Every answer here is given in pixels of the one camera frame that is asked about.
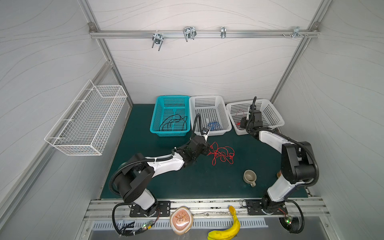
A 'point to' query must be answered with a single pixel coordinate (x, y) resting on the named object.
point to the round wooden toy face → (181, 219)
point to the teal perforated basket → (165, 106)
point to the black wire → (174, 122)
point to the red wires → (226, 154)
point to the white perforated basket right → (270, 119)
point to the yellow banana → (228, 234)
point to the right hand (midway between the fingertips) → (248, 115)
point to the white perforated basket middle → (213, 113)
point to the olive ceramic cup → (249, 176)
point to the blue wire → (214, 126)
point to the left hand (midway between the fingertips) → (209, 138)
